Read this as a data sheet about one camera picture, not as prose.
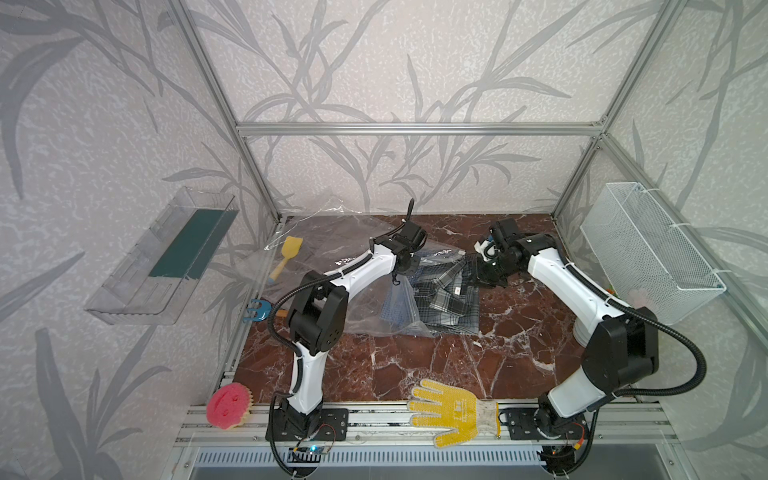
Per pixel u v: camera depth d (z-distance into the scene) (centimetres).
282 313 47
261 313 93
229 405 74
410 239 75
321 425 72
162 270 66
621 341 43
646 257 65
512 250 61
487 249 77
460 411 75
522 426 73
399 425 75
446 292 84
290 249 109
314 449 71
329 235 112
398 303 88
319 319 51
